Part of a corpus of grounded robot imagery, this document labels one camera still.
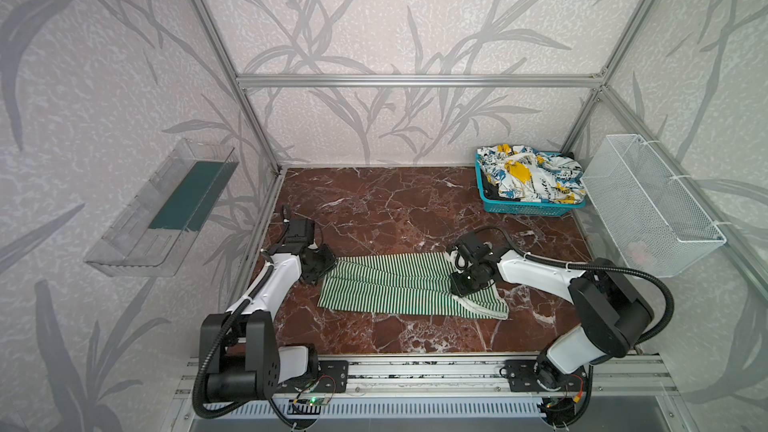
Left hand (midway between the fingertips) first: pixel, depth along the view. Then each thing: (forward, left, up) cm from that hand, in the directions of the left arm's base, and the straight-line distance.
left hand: (338, 253), depth 88 cm
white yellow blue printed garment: (+29, -61, +5) cm, 67 cm away
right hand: (-5, -35, -6) cm, 36 cm away
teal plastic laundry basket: (+19, -62, -2) cm, 65 cm away
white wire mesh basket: (-6, -73, +28) cm, 79 cm away
